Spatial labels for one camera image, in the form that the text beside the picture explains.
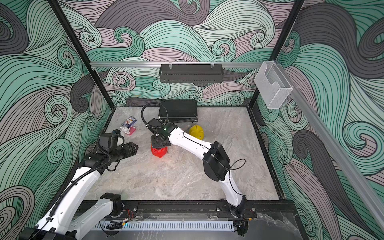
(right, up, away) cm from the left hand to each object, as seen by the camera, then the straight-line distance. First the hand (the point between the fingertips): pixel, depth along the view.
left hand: (132, 146), depth 78 cm
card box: (-14, +13, +30) cm, 36 cm away
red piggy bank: (+13, -5, +8) cm, 16 cm away
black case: (+22, +23, +37) cm, 49 cm away
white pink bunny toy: (-12, +7, +22) cm, 26 cm away
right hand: (+11, -1, +6) cm, 12 cm away
